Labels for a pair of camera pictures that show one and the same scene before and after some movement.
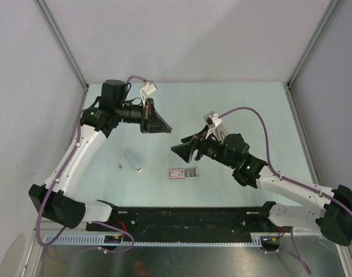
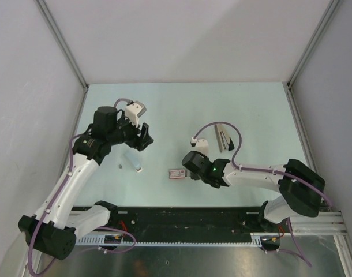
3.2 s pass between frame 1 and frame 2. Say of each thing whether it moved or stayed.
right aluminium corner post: stayed
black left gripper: moved
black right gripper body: moved
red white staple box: stayed
